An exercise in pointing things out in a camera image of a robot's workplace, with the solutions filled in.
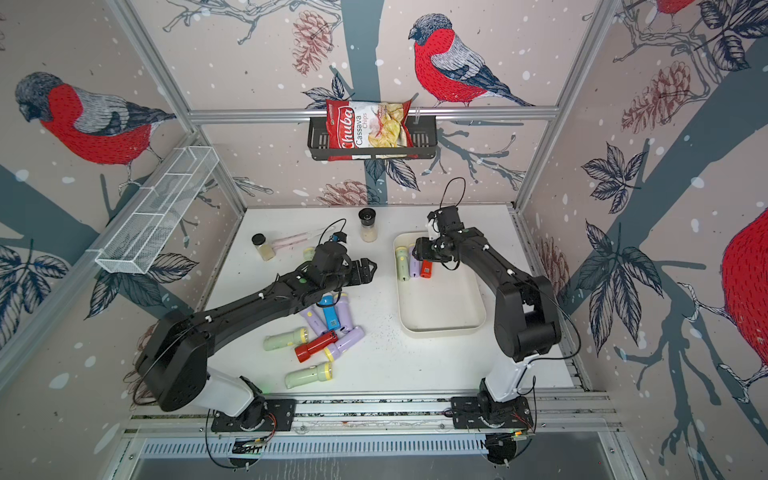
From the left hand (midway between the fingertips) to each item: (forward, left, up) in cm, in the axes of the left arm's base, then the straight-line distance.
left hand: (372, 263), depth 84 cm
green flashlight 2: (+9, -9, -14) cm, 19 cm away
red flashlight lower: (-21, +19, -14) cm, 31 cm away
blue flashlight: (-8, +13, -15) cm, 22 cm away
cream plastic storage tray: (-3, -26, -17) cm, 31 cm away
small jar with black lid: (+14, +39, -10) cm, 43 cm away
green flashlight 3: (-16, +21, -13) cm, 30 cm away
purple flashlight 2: (-10, +18, -15) cm, 25 cm away
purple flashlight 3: (-7, +9, -13) cm, 18 cm away
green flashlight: (+13, +24, -14) cm, 31 cm away
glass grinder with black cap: (+22, +3, -12) cm, 25 cm away
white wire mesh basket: (-3, +56, +14) cm, 58 cm away
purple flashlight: (+9, -13, -14) cm, 21 cm away
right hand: (+8, -14, -5) cm, 17 cm away
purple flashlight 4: (-17, +7, -15) cm, 24 cm away
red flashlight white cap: (+7, -17, -14) cm, 23 cm away
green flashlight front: (-26, +13, -13) cm, 32 cm away
